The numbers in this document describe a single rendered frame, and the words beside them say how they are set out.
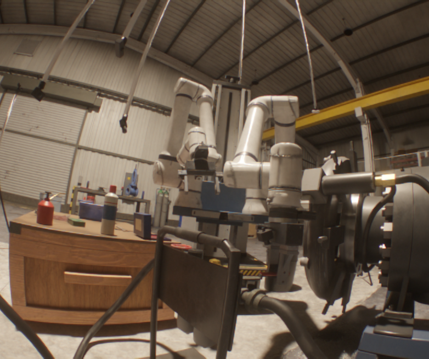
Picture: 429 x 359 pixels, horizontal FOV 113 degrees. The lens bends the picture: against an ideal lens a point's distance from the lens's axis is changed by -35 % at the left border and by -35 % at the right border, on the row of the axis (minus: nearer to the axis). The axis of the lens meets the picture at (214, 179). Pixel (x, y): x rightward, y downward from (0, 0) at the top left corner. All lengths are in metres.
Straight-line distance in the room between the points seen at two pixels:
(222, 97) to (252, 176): 1.34
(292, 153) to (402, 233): 0.54
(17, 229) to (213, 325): 0.78
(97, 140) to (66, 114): 1.77
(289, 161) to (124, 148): 8.76
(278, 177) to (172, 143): 0.95
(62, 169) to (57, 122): 1.89
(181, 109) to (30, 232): 1.11
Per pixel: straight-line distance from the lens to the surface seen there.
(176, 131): 1.40
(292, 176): 0.54
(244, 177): 0.66
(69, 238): 0.95
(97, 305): 1.07
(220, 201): 1.56
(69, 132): 9.19
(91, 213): 1.67
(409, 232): 0.89
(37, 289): 1.05
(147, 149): 9.31
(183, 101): 1.46
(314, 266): 0.92
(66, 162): 8.92
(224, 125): 1.81
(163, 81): 10.79
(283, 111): 1.14
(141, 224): 1.05
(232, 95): 1.96
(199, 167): 0.94
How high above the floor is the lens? 0.61
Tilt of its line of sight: 10 degrees up
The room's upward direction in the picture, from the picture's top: 6 degrees clockwise
